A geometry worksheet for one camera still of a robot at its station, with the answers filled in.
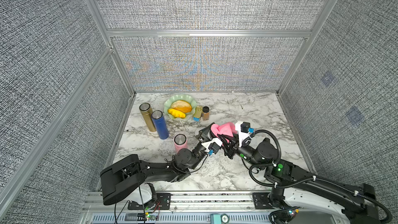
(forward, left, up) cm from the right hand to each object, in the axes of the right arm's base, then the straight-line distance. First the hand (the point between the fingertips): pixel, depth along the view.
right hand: (219, 132), depth 62 cm
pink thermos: (+1, +17, -10) cm, 20 cm away
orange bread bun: (+34, +19, -25) cm, 47 cm away
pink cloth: (-1, -3, +4) cm, 5 cm away
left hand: (+4, -1, -2) cm, 4 cm away
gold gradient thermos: (+21, +37, -11) cm, 44 cm away
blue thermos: (+15, +29, -11) cm, 34 cm away
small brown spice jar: (+27, +4, -26) cm, 38 cm away
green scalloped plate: (+42, +16, -27) cm, 52 cm away
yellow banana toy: (+28, +23, -26) cm, 45 cm away
